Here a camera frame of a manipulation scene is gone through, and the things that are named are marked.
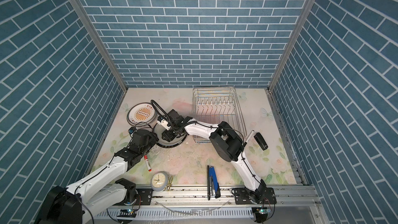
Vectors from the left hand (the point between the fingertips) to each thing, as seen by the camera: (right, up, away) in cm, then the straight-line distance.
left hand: (156, 136), depth 87 cm
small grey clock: (+5, -20, -12) cm, 24 cm away
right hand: (+3, 0, +4) cm, 5 cm away
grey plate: (-1, +3, +6) cm, 6 cm away
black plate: (+8, -6, +1) cm, 10 cm away
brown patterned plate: (-15, +11, +15) cm, 24 cm away
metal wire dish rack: (+33, +17, +15) cm, 41 cm away
